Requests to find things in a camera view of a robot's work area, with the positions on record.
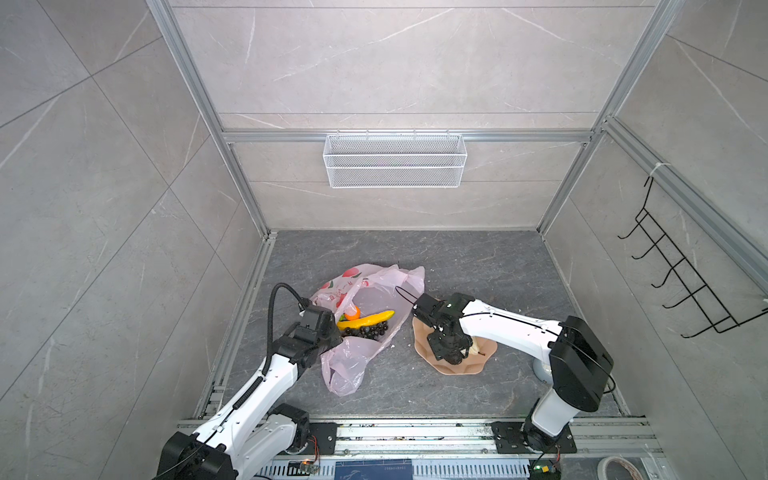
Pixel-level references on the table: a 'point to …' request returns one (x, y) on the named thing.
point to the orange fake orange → (354, 317)
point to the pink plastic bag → (375, 289)
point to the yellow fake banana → (369, 320)
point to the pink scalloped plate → (468, 365)
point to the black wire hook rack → (721, 319)
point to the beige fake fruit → (474, 349)
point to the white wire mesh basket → (395, 160)
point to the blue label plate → (388, 469)
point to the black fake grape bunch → (368, 332)
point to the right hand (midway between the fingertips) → (446, 345)
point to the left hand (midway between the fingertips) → (333, 325)
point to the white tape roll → (601, 467)
